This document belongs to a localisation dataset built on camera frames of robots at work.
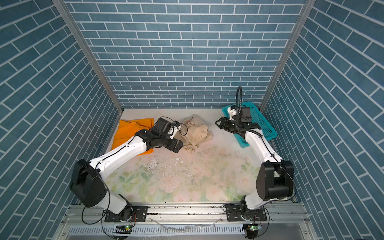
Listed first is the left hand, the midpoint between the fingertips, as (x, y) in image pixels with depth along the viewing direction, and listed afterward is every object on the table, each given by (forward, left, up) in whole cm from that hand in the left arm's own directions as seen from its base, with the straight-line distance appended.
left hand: (177, 142), depth 84 cm
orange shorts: (+19, +38, -13) cm, 44 cm away
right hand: (+9, -23, +7) cm, 26 cm away
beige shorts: (+10, -10, -5) cm, 15 cm away
